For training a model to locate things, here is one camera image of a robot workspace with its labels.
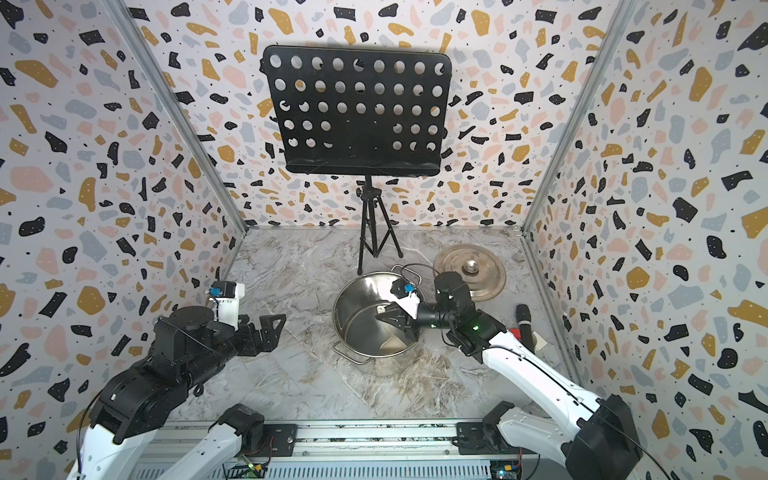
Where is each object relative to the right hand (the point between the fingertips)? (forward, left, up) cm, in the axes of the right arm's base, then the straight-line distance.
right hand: (380, 316), depth 69 cm
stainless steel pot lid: (+33, -31, -23) cm, 51 cm away
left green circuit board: (-28, +32, -26) cm, 50 cm away
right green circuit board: (-26, -30, -27) cm, 48 cm away
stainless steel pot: (+8, +9, -27) cm, 30 cm away
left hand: (-3, +23, +4) cm, 24 cm away
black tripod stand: (+40, +5, -10) cm, 41 cm away
